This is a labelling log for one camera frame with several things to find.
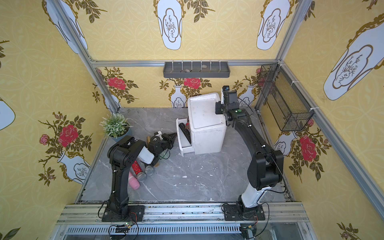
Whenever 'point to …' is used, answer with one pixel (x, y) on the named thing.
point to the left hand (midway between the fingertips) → (177, 133)
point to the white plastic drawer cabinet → (208, 129)
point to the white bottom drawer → (185, 145)
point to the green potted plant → (116, 125)
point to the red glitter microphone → (141, 176)
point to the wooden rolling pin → (148, 139)
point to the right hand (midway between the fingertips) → (215, 105)
